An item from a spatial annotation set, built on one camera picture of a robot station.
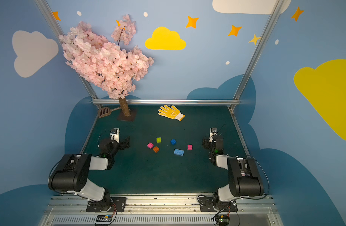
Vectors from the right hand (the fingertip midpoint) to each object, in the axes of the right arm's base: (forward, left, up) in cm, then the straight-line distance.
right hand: (213, 136), depth 96 cm
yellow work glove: (+27, +30, -7) cm, 40 cm away
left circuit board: (-50, +61, -8) cm, 79 cm away
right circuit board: (-46, -2, -9) cm, 47 cm away
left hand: (-4, +62, +2) cm, 63 cm away
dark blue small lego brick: (-3, +28, -5) cm, 28 cm away
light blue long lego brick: (-11, +23, -5) cm, 26 cm away
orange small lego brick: (-10, +39, -5) cm, 40 cm away
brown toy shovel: (+21, +85, -3) cm, 88 cm away
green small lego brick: (-2, +38, -5) cm, 39 cm away
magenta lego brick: (-7, +43, -4) cm, 44 cm away
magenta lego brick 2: (-7, +16, -5) cm, 18 cm away
